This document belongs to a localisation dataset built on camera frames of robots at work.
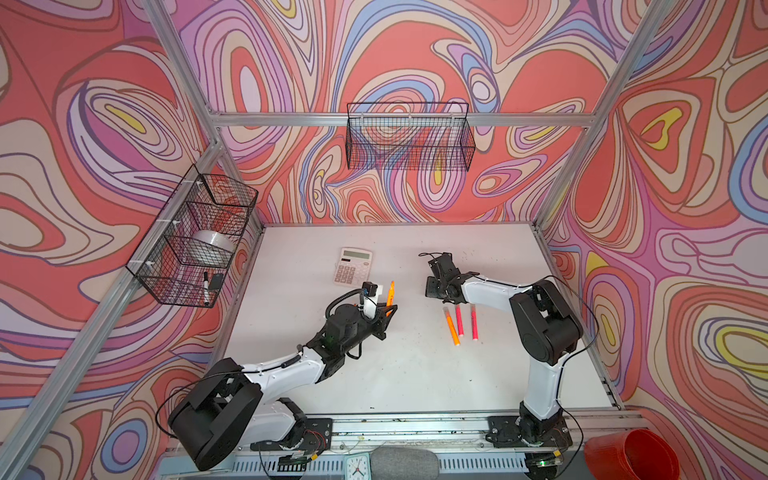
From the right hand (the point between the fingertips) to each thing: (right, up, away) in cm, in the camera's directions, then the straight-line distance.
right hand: (438, 293), depth 100 cm
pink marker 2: (+5, -8, -7) cm, 12 cm away
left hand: (-15, -1, -20) cm, 25 cm away
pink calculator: (-30, +9, +4) cm, 31 cm away
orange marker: (-17, +2, -22) cm, 28 cm away
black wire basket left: (-66, +14, -29) cm, 73 cm away
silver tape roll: (-60, +17, -27) cm, 68 cm away
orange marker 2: (+3, -11, -10) cm, 15 cm away
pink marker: (+10, -11, -10) cm, 17 cm away
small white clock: (-25, -36, -33) cm, 54 cm away
